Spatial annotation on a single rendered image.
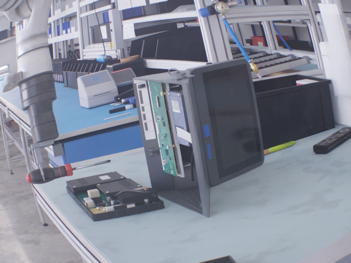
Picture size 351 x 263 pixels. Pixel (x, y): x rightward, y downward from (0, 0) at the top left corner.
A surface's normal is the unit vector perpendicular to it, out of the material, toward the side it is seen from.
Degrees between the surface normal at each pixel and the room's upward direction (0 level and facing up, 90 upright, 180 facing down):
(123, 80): 32
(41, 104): 89
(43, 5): 97
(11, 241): 0
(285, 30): 90
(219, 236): 0
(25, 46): 79
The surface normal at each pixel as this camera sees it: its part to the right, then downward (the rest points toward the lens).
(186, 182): -0.18, 0.20
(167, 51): 0.34, 0.10
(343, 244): -0.22, -0.97
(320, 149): -0.70, 0.24
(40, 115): 0.21, -0.44
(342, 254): 0.04, -0.80
